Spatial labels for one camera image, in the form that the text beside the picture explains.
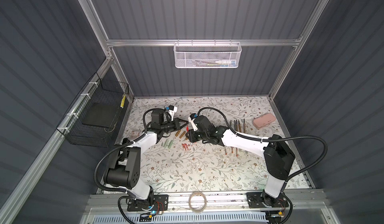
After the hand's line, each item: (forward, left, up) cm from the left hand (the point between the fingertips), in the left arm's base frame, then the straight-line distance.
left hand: (189, 123), depth 85 cm
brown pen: (+9, -33, -16) cm, 37 cm away
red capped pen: (-3, +1, -3) cm, 4 cm away
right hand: (-5, +1, -3) cm, 6 cm away
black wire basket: (+12, +49, +15) cm, 53 cm away
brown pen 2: (+8, -34, -16) cm, 39 cm away
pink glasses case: (+13, -52, -15) cm, 55 cm away
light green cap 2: (-5, +13, -16) cm, 21 cm away
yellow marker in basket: (+10, +38, +9) cm, 40 cm away
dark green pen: (+11, -28, -16) cm, 34 cm away
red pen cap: (-6, +2, -17) cm, 18 cm away
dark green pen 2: (+9, -32, -15) cm, 36 cm away
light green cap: (-4, +16, -16) cm, 23 cm away
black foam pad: (-2, +43, +12) cm, 45 cm away
